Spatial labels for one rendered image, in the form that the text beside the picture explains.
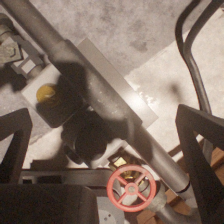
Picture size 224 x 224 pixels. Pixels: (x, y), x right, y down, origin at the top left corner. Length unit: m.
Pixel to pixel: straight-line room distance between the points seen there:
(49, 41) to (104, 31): 0.60
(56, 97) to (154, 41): 0.59
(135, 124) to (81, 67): 0.08
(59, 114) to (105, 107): 0.14
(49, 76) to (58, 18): 0.54
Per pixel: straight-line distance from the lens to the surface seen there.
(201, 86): 0.82
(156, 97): 0.80
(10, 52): 0.34
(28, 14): 0.24
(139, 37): 0.81
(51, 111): 0.33
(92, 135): 0.27
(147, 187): 0.37
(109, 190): 0.30
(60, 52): 0.21
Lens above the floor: 0.77
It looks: 85 degrees down
